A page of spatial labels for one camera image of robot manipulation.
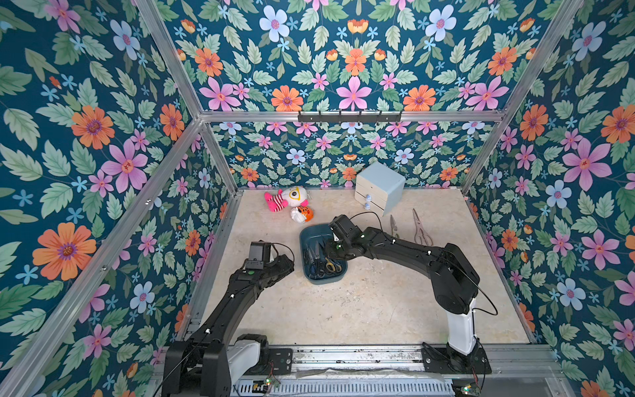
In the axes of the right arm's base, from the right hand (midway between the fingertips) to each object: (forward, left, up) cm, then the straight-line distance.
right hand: (325, 250), depth 88 cm
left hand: (-5, +12, -1) cm, 13 cm away
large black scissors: (-4, +3, -7) cm, 9 cm away
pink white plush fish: (+27, +17, -1) cm, 32 cm away
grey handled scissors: (+18, -28, -9) cm, 35 cm away
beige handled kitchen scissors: (+14, -39, -9) cm, 43 cm away
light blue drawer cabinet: (+27, -21, +5) cm, 34 cm away
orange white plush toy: (+20, +12, -3) cm, 23 cm away
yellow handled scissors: (-3, -2, -6) cm, 7 cm away
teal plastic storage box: (+11, +8, -5) cm, 14 cm away
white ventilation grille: (-39, -25, -11) cm, 48 cm away
